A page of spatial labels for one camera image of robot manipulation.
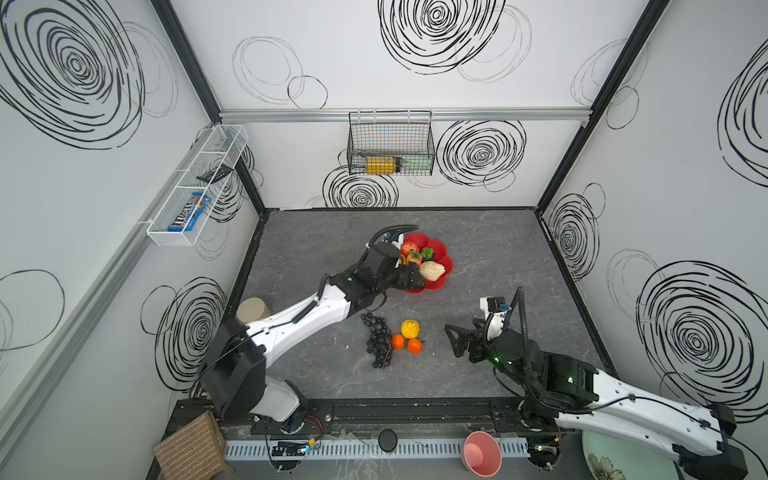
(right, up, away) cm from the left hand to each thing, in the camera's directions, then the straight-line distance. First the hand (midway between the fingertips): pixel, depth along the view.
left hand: (410, 265), depth 80 cm
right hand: (+11, -14, -8) cm, 20 cm away
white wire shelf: (-57, +36, +11) cm, 68 cm away
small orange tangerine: (-3, -22, +3) cm, 22 cm away
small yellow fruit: (0, -19, +4) cm, 19 cm away
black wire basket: (-5, +39, +19) cm, 44 cm away
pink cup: (+16, -43, -11) cm, 47 cm away
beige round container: (-45, -13, +4) cm, 47 cm away
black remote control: (-52, +25, 0) cm, 57 cm away
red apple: (0, +4, +19) cm, 19 cm away
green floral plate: (+46, -43, -12) cm, 65 cm away
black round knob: (-6, -36, -17) cm, 40 cm away
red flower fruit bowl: (+12, +1, +22) cm, 25 cm away
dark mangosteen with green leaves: (+7, +2, +19) cm, 20 cm away
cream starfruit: (+8, -3, +14) cm, 17 cm away
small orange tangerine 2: (+1, -23, +2) cm, 23 cm away
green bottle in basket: (+2, +29, +7) cm, 30 cm away
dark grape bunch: (-8, -22, +2) cm, 24 cm away
